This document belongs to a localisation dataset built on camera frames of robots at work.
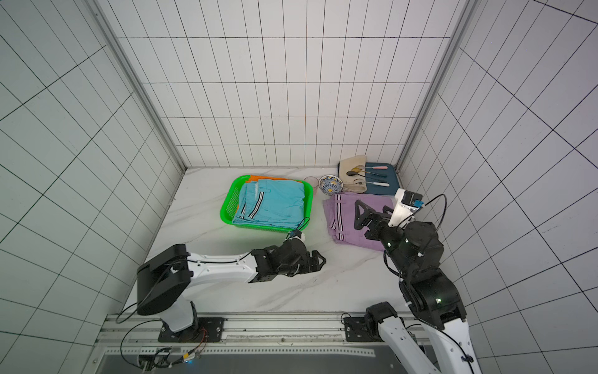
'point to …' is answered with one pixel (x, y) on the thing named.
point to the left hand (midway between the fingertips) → (312, 267)
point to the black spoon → (354, 173)
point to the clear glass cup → (314, 181)
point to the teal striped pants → (272, 202)
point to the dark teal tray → (381, 178)
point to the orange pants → (256, 178)
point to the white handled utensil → (381, 184)
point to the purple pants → (340, 213)
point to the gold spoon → (357, 170)
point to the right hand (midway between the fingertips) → (359, 204)
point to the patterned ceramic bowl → (331, 185)
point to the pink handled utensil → (378, 167)
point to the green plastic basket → (229, 200)
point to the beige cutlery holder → (355, 183)
